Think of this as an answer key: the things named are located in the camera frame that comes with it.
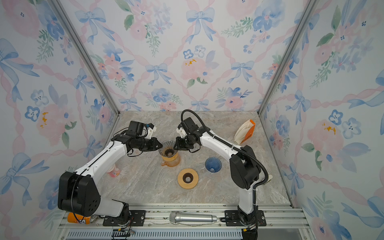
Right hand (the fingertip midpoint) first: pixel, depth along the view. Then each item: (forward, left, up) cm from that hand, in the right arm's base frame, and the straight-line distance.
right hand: (175, 147), depth 85 cm
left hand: (0, +7, +2) cm, 8 cm away
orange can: (-36, +38, -7) cm, 53 cm away
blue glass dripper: (-4, -23, -13) cm, 27 cm away
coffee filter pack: (+16, -45, -6) cm, 48 cm away
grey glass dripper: (0, +5, -2) cm, 5 cm away
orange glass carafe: (-5, +2, -8) cm, 9 cm away
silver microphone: (-33, -4, -10) cm, 35 cm away
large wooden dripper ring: (-13, -7, -14) cm, 20 cm away
